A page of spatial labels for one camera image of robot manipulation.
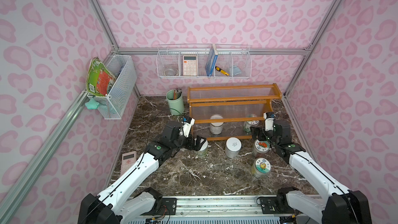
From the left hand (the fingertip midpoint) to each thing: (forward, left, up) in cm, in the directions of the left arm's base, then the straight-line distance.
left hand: (198, 134), depth 77 cm
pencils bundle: (+32, +14, -3) cm, 35 cm away
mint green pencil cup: (+28, +16, -12) cm, 34 cm away
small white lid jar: (+11, -10, -12) cm, 19 cm away
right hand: (+8, -33, -4) cm, 34 cm away
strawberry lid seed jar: (-3, -34, -11) cm, 35 cm away
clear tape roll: (+39, +17, +8) cm, 43 cm away
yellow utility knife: (+39, -14, +8) cm, 42 cm away
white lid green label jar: (-4, -2, -11) cm, 12 cm away
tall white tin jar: (-2, -18, -10) cm, 21 cm away
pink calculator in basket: (+40, +6, +12) cm, 42 cm away
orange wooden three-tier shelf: (+29, -22, -20) cm, 42 cm away
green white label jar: (+12, -29, -11) cm, 34 cm away
